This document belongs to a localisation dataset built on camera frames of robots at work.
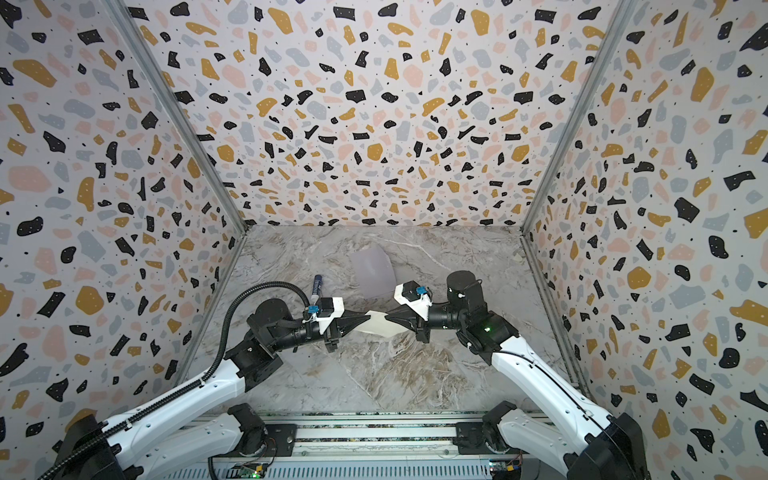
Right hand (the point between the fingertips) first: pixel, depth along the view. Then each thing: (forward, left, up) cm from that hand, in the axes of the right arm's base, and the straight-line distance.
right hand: (385, 312), depth 67 cm
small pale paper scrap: (+40, -47, -29) cm, 68 cm away
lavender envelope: (+32, +8, -28) cm, 43 cm away
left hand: (-2, +4, +2) cm, 5 cm away
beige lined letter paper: (-2, +2, -1) cm, 3 cm away
